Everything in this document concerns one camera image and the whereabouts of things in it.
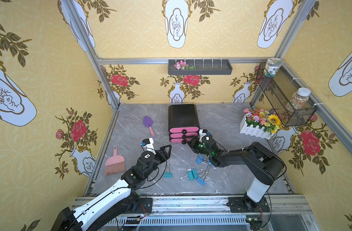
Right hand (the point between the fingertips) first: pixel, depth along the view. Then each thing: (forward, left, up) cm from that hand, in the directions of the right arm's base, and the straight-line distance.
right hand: (187, 136), depth 90 cm
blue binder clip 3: (-24, -8, -8) cm, 26 cm away
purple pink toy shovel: (+18, +30, -10) cm, 36 cm away
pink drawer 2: (+1, -1, -1) cm, 2 cm away
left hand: (-11, +13, +6) cm, 18 cm away
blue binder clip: (-15, -7, +1) cm, 16 cm away
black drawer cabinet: (+8, +3, +6) cm, 10 cm away
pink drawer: (+1, +2, +6) cm, 6 cm away
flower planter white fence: (+9, -45, +4) cm, 46 cm away
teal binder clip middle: (-22, +1, -9) cm, 23 cm away
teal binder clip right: (-21, -3, -8) cm, 22 cm away
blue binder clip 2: (-19, -11, +7) cm, 24 cm away
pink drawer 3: (0, +5, -5) cm, 7 cm away
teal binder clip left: (-20, +11, -10) cm, 25 cm away
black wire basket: (+26, -57, +17) cm, 65 cm away
